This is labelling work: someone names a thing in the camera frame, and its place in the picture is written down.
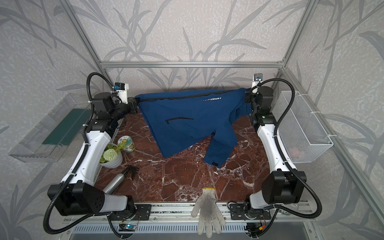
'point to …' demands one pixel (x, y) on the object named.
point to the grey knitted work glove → (209, 211)
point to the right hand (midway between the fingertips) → (256, 80)
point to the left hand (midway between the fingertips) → (140, 93)
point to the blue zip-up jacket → (177, 120)
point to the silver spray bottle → (114, 183)
